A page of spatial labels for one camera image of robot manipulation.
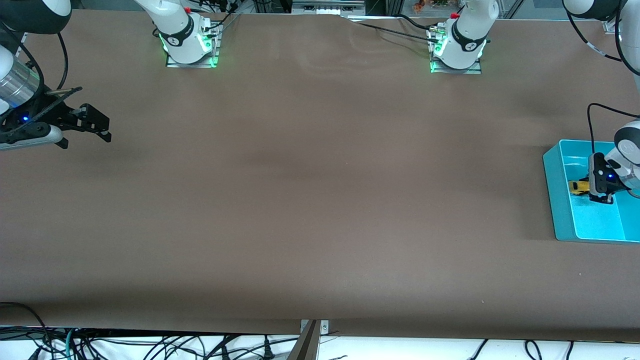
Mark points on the grey metal frame box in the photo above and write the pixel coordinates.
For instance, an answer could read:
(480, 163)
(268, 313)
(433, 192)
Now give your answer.
(327, 6)

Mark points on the dark diagonal strut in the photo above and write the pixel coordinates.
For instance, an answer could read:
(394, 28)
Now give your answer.
(306, 345)

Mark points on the metal table edge bracket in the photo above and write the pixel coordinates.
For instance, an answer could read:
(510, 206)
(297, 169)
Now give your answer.
(324, 327)

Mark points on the small orange object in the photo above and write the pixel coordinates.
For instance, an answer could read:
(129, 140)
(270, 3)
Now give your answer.
(418, 5)

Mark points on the brown table cover sheet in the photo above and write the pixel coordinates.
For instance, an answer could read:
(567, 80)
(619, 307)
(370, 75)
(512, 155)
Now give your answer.
(320, 225)

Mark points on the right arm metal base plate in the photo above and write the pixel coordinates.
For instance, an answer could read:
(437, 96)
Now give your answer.
(192, 64)

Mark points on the aluminium frame profile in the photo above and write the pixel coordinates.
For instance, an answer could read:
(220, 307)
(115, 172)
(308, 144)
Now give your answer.
(611, 26)

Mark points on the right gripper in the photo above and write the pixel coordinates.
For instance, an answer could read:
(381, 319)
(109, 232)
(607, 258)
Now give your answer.
(56, 116)

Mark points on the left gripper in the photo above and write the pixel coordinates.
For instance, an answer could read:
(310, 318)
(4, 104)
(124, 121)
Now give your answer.
(601, 183)

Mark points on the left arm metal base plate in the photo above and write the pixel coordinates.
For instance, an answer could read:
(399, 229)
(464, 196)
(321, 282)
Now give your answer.
(455, 71)

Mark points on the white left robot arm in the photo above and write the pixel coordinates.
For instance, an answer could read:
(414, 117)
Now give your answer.
(470, 30)

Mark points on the yellow beetle toy car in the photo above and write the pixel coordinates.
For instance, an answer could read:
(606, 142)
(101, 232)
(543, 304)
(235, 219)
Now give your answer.
(580, 188)

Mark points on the teal plastic bin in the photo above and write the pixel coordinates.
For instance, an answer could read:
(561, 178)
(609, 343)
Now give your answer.
(595, 220)

